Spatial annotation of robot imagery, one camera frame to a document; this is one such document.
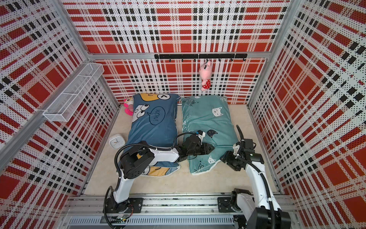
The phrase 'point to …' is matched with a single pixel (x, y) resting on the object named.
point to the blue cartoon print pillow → (154, 122)
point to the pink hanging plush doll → (205, 73)
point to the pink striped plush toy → (128, 104)
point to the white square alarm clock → (116, 141)
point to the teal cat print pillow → (210, 115)
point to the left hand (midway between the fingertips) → (215, 148)
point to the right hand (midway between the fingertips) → (225, 160)
